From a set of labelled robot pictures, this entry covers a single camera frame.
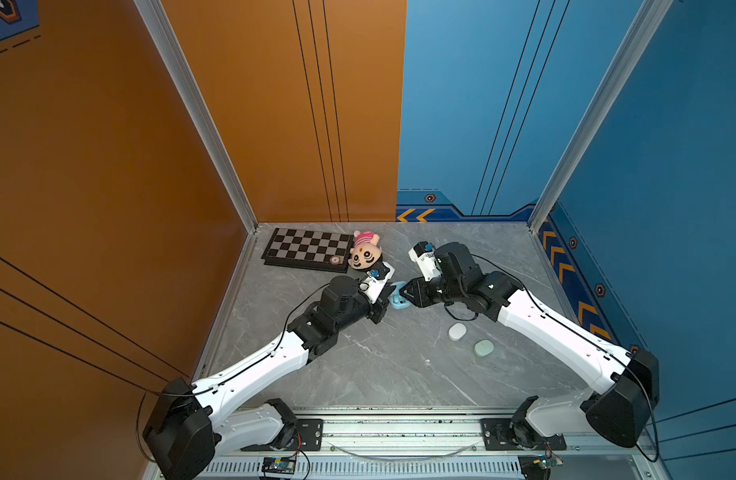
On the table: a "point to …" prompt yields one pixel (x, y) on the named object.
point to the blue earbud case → (396, 299)
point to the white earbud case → (457, 331)
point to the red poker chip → (334, 260)
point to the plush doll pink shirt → (366, 251)
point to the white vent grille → (374, 469)
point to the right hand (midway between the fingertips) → (401, 291)
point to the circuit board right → (544, 462)
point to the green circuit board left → (279, 465)
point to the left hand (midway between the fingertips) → (393, 283)
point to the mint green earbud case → (483, 348)
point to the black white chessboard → (309, 249)
